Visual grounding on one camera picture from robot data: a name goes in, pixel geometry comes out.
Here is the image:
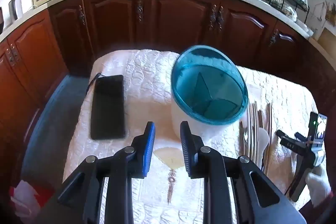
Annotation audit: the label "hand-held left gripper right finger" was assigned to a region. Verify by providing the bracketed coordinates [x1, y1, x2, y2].
[180, 121, 307, 224]

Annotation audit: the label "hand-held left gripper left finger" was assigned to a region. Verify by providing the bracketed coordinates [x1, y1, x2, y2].
[57, 121, 156, 224]

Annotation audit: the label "white spoon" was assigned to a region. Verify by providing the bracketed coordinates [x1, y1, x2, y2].
[255, 126, 271, 170]

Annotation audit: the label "floral utensil holder teal rim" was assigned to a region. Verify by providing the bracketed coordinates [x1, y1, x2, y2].
[170, 45, 249, 140]

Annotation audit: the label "person's right hand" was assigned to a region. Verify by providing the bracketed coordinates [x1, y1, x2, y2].
[306, 165, 332, 207]

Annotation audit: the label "black smartphone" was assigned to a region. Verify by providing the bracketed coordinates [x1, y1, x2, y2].
[90, 74, 126, 140]

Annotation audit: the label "white quilted tablecloth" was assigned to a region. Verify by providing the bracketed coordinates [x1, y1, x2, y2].
[63, 49, 327, 224]

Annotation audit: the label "wooden cutting board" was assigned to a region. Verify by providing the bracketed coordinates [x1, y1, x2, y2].
[318, 27, 336, 49]

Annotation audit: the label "red and white bag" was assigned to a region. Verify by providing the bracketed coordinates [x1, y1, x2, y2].
[9, 179, 56, 222]

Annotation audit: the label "wooden base cabinets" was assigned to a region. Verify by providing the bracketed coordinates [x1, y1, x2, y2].
[0, 0, 336, 188]

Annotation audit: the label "grey countertop appliance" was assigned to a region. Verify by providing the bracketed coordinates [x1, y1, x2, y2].
[8, 0, 23, 22]

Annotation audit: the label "black phone cable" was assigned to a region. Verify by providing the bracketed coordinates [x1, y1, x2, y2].
[85, 72, 102, 94]

